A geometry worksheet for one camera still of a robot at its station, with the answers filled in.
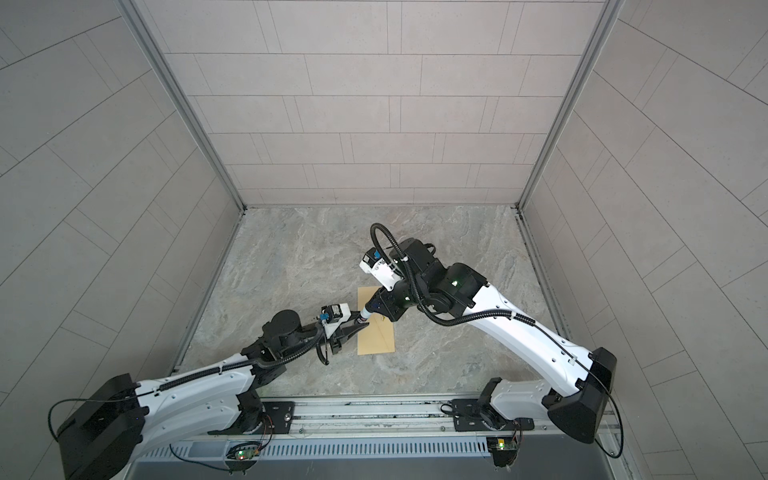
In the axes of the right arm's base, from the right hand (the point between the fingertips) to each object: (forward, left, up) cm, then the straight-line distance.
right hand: (371, 306), depth 65 cm
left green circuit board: (-23, +28, -19) cm, 41 cm away
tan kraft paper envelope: (+3, 0, -23) cm, 23 cm away
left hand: (0, +1, -7) cm, 8 cm away
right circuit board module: (-25, -28, -25) cm, 45 cm away
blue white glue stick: (-1, +2, -2) cm, 3 cm away
